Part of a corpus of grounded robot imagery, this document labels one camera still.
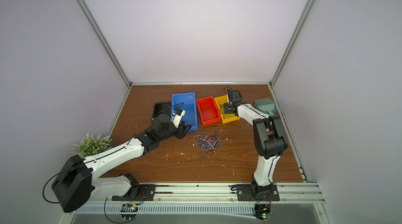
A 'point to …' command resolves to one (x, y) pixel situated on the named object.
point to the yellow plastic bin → (221, 101)
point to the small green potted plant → (90, 144)
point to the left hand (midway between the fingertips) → (189, 123)
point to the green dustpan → (266, 105)
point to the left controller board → (129, 211)
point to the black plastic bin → (164, 108)
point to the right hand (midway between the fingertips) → (231, 103)
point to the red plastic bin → (209, 110)
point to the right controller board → (263, 211)
